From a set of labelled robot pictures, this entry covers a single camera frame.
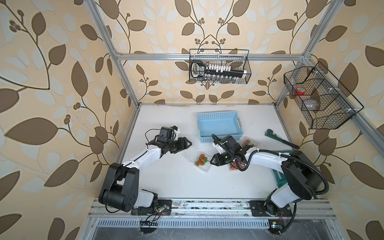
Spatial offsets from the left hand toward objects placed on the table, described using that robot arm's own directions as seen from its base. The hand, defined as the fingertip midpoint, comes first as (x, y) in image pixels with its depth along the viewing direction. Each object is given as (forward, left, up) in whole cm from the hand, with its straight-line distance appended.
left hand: (185, 143), depth 87 cm
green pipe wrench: (+13, -58, -8) cm, 60 cm away
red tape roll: (+20, -63, +24) cm, 70 cm away
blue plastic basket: (+22, -24, -10) cm, 34 cm away
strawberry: (-6, -10, -9) cm, 15 cm away
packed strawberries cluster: (+6, -40, -8) cm, 41 cm away
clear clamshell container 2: (-5, -5, -9) cm, 11 cm away
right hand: (-8, -16, -7) cm, 19 cm away
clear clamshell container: (+9, -38, -8) cm, 40 cm away
